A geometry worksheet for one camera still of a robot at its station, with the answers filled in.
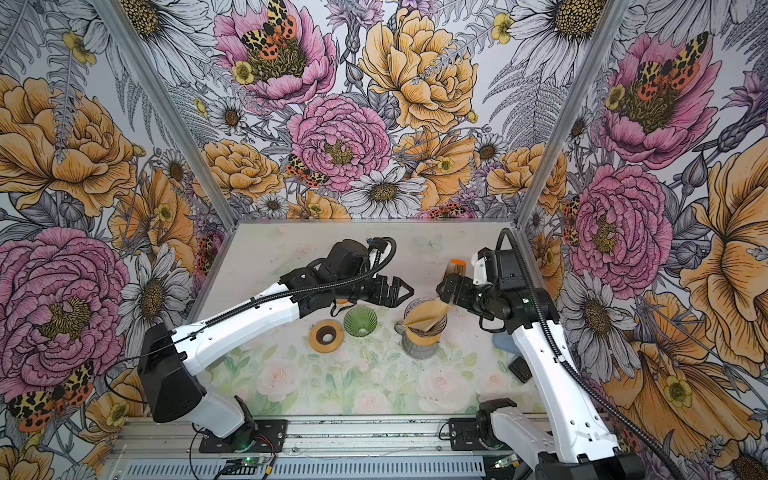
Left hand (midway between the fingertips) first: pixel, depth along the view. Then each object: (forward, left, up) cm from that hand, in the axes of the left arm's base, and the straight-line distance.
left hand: (396, 297), depth 74 cm
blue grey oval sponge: (-3, -32, -21) cm, 39 cm away
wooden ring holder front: (-6, -5, -12) cm, 14 cm away
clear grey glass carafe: (-7, -5, -17) cm, 19 cm away
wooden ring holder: (+1, +21, -23) cm, 31 cm away
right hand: (-2, -13, 0) cm, 13 cm away
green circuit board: (-31, -25, -23) cm, 46 cm away
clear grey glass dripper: (-4, -11, -8) cm, 14 cm away
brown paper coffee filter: (-2, -7, -6) cm, 10 cm away
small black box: (-11, -34, -20) cm, 41 cm away
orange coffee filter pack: (+19, -20, -13) cm, 31 cm away
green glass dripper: (+4, +11, -20) cm, 23 cm away
